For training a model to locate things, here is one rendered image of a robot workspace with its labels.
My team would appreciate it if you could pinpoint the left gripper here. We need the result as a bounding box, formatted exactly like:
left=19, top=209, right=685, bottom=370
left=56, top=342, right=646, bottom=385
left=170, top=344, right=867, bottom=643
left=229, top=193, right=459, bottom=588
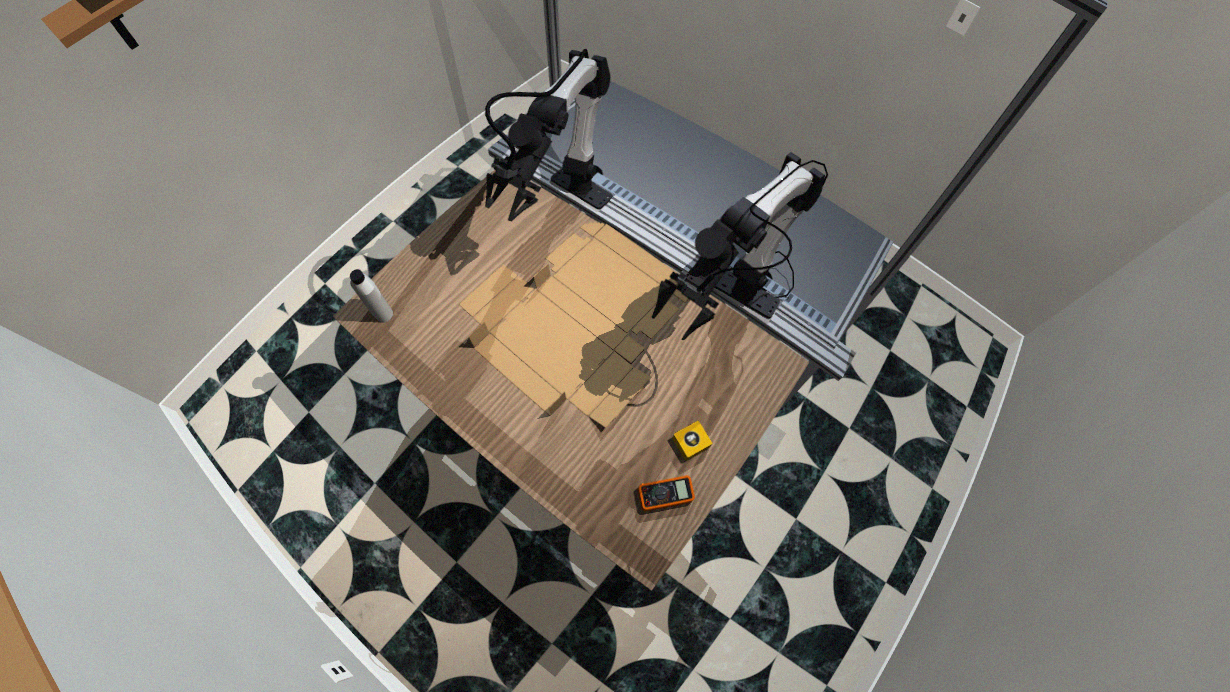
left=652, top=257, right=724, bottom=340

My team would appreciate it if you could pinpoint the orange pocket multimeter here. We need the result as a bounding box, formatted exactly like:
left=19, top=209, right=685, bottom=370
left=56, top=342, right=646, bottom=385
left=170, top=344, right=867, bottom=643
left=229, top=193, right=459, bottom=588
left=638, top=476, right=695, bottom=511

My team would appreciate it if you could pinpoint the grey aluminium extrusion rail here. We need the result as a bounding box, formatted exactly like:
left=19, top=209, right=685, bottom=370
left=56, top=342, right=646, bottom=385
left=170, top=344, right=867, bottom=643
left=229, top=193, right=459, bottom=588
left=488, top=138, right=856, bottom=381

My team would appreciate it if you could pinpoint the dark grey metal frame beam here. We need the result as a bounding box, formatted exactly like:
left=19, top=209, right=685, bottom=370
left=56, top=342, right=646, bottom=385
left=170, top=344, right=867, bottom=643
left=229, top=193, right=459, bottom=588
left=1053, top=0, right=1108, bottom=25

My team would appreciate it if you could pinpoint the white plastic bottle with black cap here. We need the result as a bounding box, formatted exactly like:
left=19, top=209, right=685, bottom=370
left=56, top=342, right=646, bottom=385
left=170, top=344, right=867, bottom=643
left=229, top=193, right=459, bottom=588
left=351, top=269, right=394, bottom=322

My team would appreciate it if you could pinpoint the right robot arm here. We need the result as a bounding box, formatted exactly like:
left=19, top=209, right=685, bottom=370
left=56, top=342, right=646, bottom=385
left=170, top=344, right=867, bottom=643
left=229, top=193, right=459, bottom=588
left=508, top=55, right=613, bottom=210

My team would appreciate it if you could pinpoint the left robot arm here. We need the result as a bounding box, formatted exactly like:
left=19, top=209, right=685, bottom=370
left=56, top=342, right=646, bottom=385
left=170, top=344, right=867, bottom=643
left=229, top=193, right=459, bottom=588
left=695, top=152, right=825, bottom=320

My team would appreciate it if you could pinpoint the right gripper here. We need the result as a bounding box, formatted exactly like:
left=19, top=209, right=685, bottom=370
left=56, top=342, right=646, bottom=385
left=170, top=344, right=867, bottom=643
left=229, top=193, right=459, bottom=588
left=485, top=149, right=541, bottom=222

